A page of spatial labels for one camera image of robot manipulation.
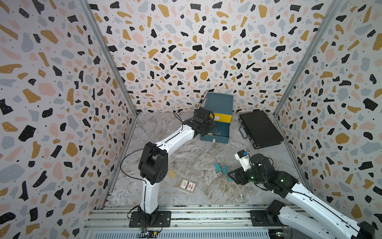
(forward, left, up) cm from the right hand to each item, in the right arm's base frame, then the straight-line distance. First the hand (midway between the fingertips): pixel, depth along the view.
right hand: (231, 173), depth 75 cm
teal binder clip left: (+10, +5, -14) cm, 18 cm away
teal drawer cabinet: (+43, +2, +7) cm, 43 cm away
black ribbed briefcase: (+41, -26, -12) cm, 50 cm away
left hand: (+28, +6, +6) cm, 30 cm away
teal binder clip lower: (-3, +1, 0) cm, 3 cm away
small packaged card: (-2, +23, -13) cm, 26 cm away
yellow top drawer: (+34, +2, +4) cm, 35 cm away
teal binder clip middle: (+9, +1, -15) cm, 18 cm away
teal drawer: (+25, +7, -5) cm, 26 cm away
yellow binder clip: (+4, +33, -12) cm, 35 cm away
